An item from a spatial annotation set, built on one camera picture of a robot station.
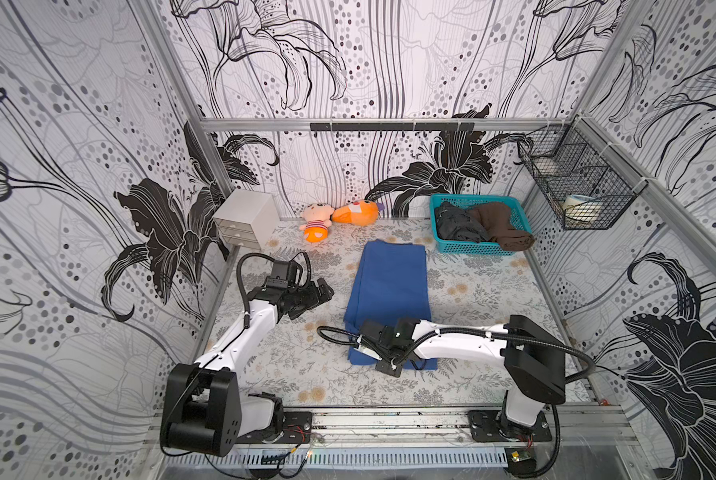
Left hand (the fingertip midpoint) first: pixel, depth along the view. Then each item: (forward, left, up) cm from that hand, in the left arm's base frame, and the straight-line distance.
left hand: (325, 302), depth 86 cm
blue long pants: (+11, -20, -7) cm, 24 cm away
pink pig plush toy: (+37, +8, -2) cm, 38 cm away
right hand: (-12, -19, -8) cm, 24 cm away
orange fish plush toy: (+37, -9, 0) cm, 38 cm away
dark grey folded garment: (+28, -41, +6) cm, 50 cm away
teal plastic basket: (+47, -51, -1) cm, 69 cm away
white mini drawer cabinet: (+29, +30, +3) cm, 42 cm away
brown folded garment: (+32, -57, +4) cm, 66 cm away
